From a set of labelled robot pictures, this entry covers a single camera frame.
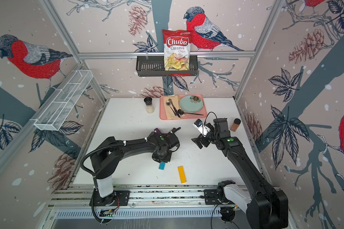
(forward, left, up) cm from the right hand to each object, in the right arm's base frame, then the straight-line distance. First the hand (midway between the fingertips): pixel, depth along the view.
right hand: (199, 131), depth 82 cm
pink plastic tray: (+29, -7, -16) cm, 34 cm away
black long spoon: (+26, +11, -15) cm, 32 cm away
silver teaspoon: (+36, +22, -15) cm, 45 cm away
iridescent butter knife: (+40, +21, -14) cm, 47 cm away
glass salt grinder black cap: (+27, +36, -10) cm, 46 cm away
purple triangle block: (+8, +27, -14) cm, 32 cm away
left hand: (-12, +18, -14) cm, 25 cm away
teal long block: (-16, +22, -15) cm, 31 cm away
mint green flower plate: (+37, +3, -16) cm, 40 cm away
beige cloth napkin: (+25, +20, -15) cm, 36 cm away
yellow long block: (-20, +9, -16) cm, 27 cm away
